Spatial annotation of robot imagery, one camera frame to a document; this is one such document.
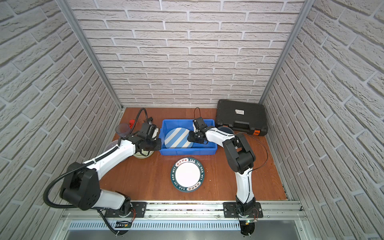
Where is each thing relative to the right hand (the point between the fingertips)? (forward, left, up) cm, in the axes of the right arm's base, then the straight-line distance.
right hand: (189, 137), depth 97 cm
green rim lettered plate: (-24, +3, -2) cm, 24 cm away
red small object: (+19, +43, -4) cm, 48 cm away
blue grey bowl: (+4, -26, +1) cm, 26 cm away
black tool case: (+13, -39, +3) cm, 42 cm away
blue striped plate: (+2, +9, -3) cm, 9 cm away
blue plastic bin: (-11, -4, +4) cm, 12 cm away
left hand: (-6, +17, +6) cm, 19 cm away
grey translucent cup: (+7, +43, +5) cm, 44 cm away
